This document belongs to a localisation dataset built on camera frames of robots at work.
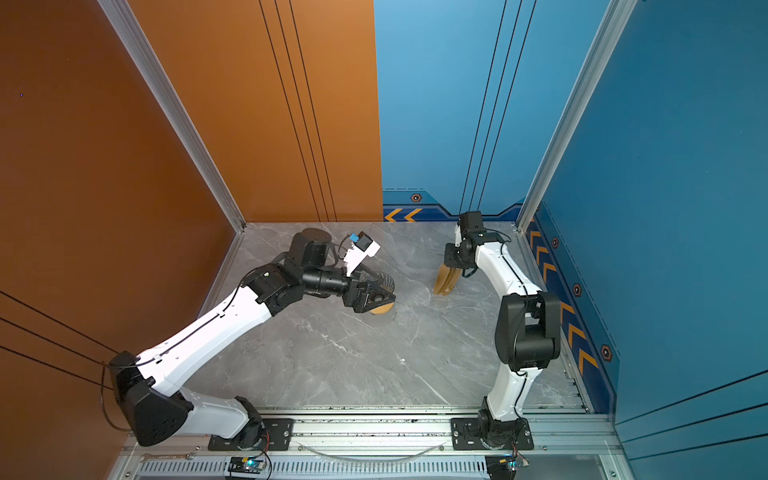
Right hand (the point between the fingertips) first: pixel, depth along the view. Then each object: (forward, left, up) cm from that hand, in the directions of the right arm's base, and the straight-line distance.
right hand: (450, 258), depth 94 cm
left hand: (-23, +19, +18) cm, 35 cm away
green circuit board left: (-52, +53, -13) cm, 76 cm away
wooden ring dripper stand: (-29, +20, +20) cm, 41 cm away
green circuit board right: (-53, -7, -14) cm, 55 cm away
